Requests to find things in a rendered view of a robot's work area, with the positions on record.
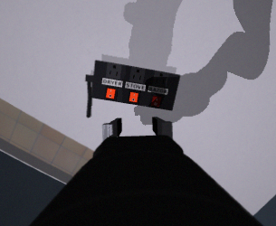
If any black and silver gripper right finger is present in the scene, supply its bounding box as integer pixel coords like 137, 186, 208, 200
152, 117, 173, 139

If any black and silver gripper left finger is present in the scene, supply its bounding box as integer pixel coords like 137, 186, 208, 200
102, 118, 122, 141

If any black power strip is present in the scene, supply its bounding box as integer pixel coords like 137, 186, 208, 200
85, 60, 180, 118

